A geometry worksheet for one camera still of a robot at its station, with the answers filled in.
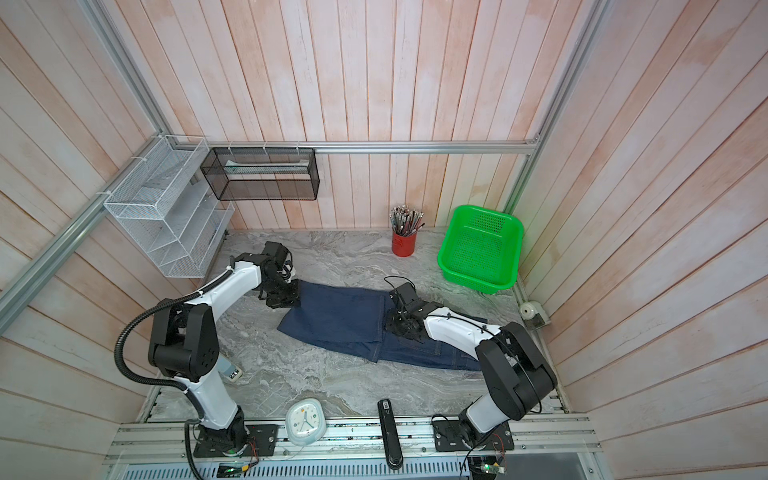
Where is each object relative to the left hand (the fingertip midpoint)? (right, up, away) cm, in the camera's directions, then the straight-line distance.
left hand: (300, 305), depth 91 cm
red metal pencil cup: (+34, +19, +17) cm, 42 cm away
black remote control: (+28, -32, -23) cm, 48 cm away
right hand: (+28, -5, 0) cm, 29 cm away
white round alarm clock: (+6, -27, -17) cm, 32 cm away
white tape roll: (+74, -3, +2) cm, 74 cm away
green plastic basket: (+65, +18, +23) cm, 71 cm away
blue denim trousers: (+18, -4, +1) cm, 18 cm away
